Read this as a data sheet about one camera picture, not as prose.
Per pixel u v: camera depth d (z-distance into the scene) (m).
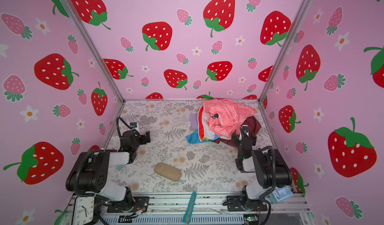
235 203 0.74
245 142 0.81
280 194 0.72
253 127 1.01
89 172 0.45
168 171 0.82
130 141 0.74
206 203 0.76
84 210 0.70
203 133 0.98
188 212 0.72
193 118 1.10
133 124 0.83
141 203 0.74
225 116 0.93
